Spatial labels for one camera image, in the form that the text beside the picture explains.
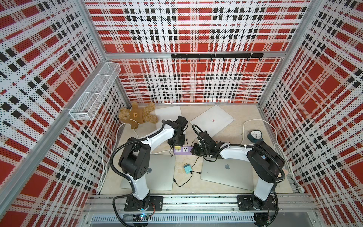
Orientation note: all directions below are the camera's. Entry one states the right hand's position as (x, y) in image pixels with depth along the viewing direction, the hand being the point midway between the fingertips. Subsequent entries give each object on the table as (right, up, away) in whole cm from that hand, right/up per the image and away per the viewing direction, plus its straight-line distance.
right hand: (192, 150), depth 90 cm
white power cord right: (+62, -19, -10) cm, 66 cm away
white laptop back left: (-17, +25, +25) cm, 39 cm away
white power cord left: (-57, 0, +3) cm, 57 cm away
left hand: (-8, +5, 0) cm, 9 cm away
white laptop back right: (+17, +19, +23) cm, 35 cm away
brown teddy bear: (-43, +23, +14) cm, 50 cm away
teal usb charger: (-3, -9, -6) cm, 11 cm away
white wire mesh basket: (-67, +31, +1) cm, 74 cm away
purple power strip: (-5, 0, +1) cm, 5 cm away
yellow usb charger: (-10, +3, -2) cm, 10 cm away
